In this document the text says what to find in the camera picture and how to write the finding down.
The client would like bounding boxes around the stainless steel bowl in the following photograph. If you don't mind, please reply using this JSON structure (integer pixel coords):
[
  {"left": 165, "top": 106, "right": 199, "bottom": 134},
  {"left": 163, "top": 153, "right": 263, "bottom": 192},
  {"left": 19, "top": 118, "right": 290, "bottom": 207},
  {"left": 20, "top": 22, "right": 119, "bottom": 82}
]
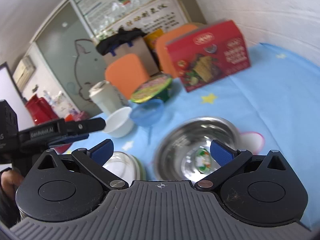
[{"left": 153, "top": 117, "right": 240, "bottom": 183}]

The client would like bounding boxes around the blue plastic bowl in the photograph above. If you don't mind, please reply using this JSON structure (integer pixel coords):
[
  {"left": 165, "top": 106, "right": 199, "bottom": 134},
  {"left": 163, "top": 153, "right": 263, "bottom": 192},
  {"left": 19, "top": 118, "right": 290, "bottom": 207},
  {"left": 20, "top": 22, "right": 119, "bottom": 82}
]
[{"left": 130, "top": 99, "right": 164, "bottom": 127}]

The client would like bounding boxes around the person's left hand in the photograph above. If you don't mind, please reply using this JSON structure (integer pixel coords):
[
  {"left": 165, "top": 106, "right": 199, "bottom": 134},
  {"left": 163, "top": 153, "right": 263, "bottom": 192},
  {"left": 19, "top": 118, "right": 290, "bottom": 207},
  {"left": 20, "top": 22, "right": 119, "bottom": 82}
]
[{"left": 1, "top": 170, "right": 24, "bottom": 200}]

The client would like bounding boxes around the white floral plate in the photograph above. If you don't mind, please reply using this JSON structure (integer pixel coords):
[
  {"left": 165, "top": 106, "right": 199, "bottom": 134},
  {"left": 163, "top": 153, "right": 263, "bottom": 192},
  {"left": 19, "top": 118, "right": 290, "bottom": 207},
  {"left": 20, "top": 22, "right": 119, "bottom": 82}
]
[{"left": 103, "top": 152, "right": 137, "bottom": 185}]

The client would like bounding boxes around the red thermos jug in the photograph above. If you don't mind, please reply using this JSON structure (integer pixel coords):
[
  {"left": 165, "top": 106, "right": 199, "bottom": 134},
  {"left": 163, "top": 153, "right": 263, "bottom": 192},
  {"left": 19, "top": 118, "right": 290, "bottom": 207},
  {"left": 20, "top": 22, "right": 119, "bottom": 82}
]
[{"left": 25, "top": 94, "right": 59, "bottom": 125}]

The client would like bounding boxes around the white ceramic bowl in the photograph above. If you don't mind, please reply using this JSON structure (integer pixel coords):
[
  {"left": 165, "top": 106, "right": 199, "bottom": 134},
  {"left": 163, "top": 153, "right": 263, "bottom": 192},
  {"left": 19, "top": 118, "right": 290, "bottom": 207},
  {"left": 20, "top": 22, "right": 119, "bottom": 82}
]
[{"left": 103, "top": 107, "right": 135, "bottom": 138}]

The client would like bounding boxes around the white travel mug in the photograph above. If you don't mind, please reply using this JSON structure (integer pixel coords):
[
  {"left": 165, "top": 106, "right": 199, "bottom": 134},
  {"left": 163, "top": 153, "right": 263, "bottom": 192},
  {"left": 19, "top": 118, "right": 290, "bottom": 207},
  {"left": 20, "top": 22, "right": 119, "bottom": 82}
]
[{"left": 89, "top": 80, "right": 129, "bottom": 116}]

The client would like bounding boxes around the green plate underneath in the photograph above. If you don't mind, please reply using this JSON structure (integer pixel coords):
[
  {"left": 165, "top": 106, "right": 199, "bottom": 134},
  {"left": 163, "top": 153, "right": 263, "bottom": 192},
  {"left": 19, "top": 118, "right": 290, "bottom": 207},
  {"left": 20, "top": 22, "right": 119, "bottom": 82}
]
[{"left": 130, "top": 155, "right": 146, "bottom": 180}]

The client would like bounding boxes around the blue cartoon tablecloth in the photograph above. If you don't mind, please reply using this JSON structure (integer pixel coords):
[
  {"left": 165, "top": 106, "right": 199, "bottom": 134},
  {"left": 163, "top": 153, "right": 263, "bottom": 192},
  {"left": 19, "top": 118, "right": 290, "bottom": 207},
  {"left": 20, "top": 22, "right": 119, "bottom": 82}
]
[{"left": 60, "top": 42, "right": 320, "bottom": 231}]

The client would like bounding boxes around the white air conditioner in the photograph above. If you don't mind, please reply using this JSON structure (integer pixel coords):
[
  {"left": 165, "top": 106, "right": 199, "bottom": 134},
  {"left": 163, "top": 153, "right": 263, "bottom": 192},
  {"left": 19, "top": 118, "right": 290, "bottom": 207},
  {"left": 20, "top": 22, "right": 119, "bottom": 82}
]
[{"left": 12, "top": 56, "right": 36, "bottom": 90}]

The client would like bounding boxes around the frosted glass cat panel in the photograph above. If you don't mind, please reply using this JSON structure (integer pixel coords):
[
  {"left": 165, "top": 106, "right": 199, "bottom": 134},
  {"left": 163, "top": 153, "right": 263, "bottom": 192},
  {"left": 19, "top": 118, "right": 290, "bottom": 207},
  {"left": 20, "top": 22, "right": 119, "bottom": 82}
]
[{"left": 36, "top": 3, "right": 107, "bottom": 117}]

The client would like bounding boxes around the left orange chair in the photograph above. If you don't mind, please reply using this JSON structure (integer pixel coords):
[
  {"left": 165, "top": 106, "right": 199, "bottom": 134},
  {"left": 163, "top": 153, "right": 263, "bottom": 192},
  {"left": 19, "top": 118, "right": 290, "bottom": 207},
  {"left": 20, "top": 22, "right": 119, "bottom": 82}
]
[{"left": 105, "top": 54, "right": 150, "bottom": 100}]

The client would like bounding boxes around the orange chair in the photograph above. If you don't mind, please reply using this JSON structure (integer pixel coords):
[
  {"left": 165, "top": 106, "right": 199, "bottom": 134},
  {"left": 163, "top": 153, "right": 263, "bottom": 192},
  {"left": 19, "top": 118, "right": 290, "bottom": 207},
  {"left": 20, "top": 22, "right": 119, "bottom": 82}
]
[
  {"left": 155, "top": 24, "right": 201, "bottom": 79},
  {"left": 105, "top": 54, "right": 150, "bottom": 100}
]

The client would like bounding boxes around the black cloth on box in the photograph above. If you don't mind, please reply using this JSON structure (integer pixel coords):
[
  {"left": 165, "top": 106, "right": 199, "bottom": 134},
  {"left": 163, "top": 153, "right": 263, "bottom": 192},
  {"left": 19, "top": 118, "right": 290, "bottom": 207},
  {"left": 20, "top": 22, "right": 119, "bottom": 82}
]
[{"left": 96, "top": 27, "right": 147, "bottom": 56}]

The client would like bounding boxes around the green instant noodle bowl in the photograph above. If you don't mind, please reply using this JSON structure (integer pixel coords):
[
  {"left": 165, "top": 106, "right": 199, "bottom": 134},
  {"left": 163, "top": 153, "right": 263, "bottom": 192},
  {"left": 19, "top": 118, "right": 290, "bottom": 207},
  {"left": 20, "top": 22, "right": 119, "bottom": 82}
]
[{"left": 130, "top": 74, "right": 172, "bottom": 104}]

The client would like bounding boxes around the cardboard box blue tape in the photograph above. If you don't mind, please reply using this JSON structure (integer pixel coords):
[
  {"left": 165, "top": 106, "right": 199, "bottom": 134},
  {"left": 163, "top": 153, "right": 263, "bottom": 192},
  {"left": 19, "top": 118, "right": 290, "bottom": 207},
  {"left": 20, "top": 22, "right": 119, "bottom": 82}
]
[{"left": 103, "top": 37, "right": 159, "bottom": 76}]

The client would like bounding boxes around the red cracker box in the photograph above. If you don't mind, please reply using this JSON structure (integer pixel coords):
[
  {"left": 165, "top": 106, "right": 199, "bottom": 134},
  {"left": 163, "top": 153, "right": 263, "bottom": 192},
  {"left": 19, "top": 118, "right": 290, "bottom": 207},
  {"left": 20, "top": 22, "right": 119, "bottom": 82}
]
[{"left": 166, "top": 20, "right": 251, "bottom": 92}]

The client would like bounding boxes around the right orange chair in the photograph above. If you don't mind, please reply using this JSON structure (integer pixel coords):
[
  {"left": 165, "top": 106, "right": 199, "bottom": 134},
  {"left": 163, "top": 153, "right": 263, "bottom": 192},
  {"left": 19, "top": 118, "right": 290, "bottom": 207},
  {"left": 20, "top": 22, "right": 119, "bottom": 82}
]
[{"left": 155, "top": 24, "right": 201, "bottom": 79}]

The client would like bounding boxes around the yellow snack bag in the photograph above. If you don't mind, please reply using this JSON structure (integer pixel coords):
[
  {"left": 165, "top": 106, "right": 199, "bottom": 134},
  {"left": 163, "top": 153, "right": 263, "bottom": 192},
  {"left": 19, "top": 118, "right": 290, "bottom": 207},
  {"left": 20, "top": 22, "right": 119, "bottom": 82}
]
[{"left": 143, "top": 28, "right": 164, "bottom": 52}]

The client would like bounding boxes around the calligraphy poster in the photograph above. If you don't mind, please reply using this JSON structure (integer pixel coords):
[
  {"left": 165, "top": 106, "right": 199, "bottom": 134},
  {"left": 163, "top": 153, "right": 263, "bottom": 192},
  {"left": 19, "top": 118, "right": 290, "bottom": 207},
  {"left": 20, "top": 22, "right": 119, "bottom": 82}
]
[{"left": 95, "top": 0, "right": 189, "bottom": 41}]

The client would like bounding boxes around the whiteboard with black frame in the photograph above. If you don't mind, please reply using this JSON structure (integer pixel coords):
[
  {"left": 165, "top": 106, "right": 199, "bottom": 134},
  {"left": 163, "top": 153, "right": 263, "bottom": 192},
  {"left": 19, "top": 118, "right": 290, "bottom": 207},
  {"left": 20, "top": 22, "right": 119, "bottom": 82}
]
[{"left": 0, "top": 61, "right": 36, "bottom": 165}]

